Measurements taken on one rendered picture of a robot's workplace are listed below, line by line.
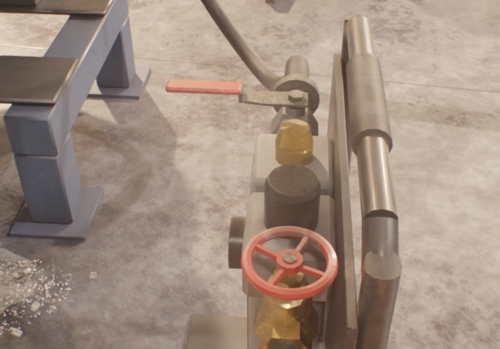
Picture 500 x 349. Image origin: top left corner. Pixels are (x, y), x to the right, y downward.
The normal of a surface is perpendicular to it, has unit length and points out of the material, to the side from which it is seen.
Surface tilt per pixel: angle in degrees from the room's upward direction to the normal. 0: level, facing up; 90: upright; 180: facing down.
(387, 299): 89
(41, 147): 90
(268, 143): 0
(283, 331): 0
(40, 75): 0
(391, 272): 12
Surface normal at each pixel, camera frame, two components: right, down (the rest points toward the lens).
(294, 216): 0.05, 0.61
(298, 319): 0.31, 0.58
